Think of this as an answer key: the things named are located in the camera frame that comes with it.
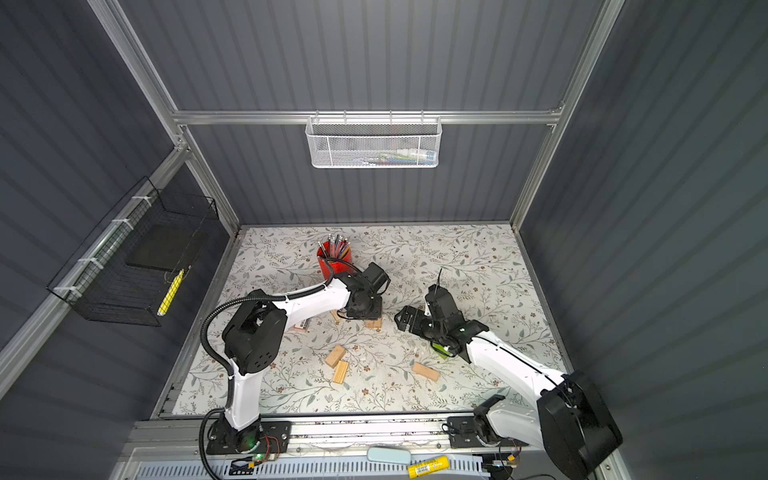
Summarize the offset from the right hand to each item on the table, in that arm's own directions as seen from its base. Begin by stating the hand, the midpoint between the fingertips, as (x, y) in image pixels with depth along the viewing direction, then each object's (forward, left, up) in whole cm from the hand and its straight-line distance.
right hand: (409, 323), depth 84 cm
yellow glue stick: (-33, -4, -6) cm, 34 cm away
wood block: (+3, +11, -6) cm, 13 cm away
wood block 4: (-11, -5, -9) cm, 14 cm away
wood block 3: (-11, +20, -7) cm, 23 cm away
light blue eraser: (-31, +5, -6) cm, 32 cm away
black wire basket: (+4, +68, +22) cm, 72 cm away
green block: (-11, -7, +10) cm, 17 cm away
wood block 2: (-7, +21, -5) cm, 23 cm away
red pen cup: (+22, +24, +4) cm, 33 cm away
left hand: (+6, +10, -6) cm, 13 cm away
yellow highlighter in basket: (-2, +56, +21) cm, 60 cm away
